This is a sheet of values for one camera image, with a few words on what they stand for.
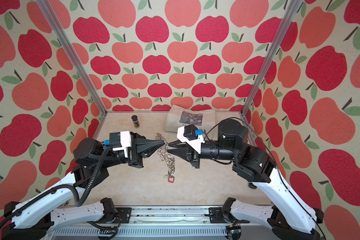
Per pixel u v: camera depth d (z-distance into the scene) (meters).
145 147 0.41
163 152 0.43
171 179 0.51
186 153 0.41
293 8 0.70
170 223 0.73
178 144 0.46
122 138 0.34
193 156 0.40
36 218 0.40
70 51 0.85
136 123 1.08
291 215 0.36
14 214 0.38
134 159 0.40
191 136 0.36
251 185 0.82
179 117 1.07
